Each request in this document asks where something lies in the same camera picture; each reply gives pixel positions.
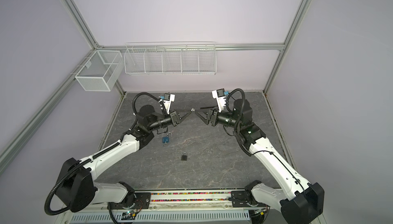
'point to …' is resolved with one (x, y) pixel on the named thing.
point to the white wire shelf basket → (196, 58)
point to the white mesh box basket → (100, 72)
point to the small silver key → (193, 109)
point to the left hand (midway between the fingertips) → (191, 114)
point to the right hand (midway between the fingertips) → (197, 112)
